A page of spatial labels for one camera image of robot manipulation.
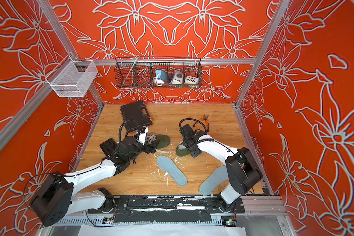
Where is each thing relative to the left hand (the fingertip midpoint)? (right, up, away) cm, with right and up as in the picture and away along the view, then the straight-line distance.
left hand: (153, 136), depth 83 cm
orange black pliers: (+36, +10, +27) cm, 46 cm away
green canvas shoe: (+5, -5, +11) cm, 13 cm away
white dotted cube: (+22, +36, +12) cm, 44 cm away
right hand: (+18, -7, +5) cm, 20 cm away
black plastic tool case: (-17, +16, +28) cm, 36 cm away
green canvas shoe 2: (+16, -9, +4) cm, 19 cm away
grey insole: (+36, -24, -1) cm, 43 cm away
